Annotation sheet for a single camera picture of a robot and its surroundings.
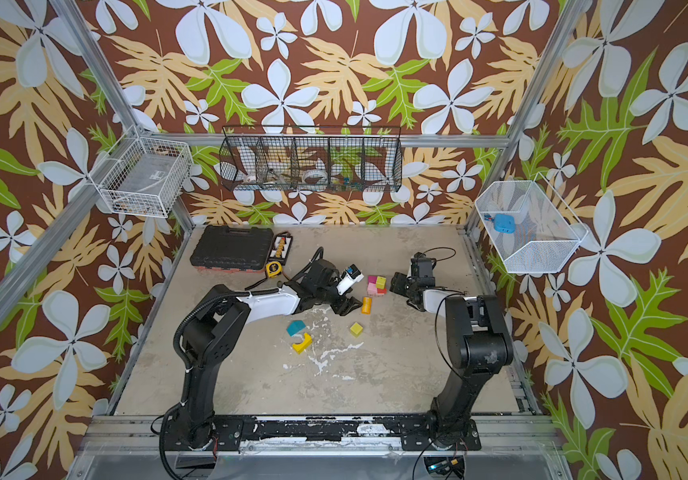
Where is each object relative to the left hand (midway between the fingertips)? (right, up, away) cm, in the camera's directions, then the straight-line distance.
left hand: (356, 291), depth 95 cm
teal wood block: (-19, -11, -3) cm, 22 cm away
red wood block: (+8, 0, +2) cm, 9 cm away
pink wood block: (+5, +1, +4) cm, 7 cm away
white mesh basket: (+49, +19, -11) cm, 54 cm away
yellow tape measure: (-29, +7, +10) cm, 31 cm away
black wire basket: (-14, +44, +2) cm, 46 cm away
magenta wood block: (+5, +4, +3) cm, 7 cm away
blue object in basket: (+43, +21, -9) cm, 49 cm away
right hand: (+15, +3, +6) cm, 16 cm away
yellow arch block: (-16, -15, -7) cm, 23 cm away
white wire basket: (-63, +35, -9) cm, 73 cm away
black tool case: (-48, +14, +14) cm, 51 cm away
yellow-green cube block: (+8, +3, +1) cm, 9 cm away
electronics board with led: (+21, -41, -21) cm, 51 cm away
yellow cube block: (0, -11, -4) cm, 12 cm away
